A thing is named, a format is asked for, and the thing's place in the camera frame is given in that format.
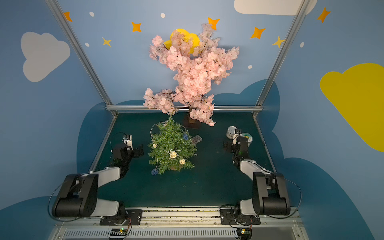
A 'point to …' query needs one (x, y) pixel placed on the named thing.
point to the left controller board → (118, 233)
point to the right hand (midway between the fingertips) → (235, 138)
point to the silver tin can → (230, 131)
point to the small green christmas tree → (171, 148)
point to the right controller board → (244, 233)
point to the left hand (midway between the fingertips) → (134, 142)
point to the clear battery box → (196, 139)
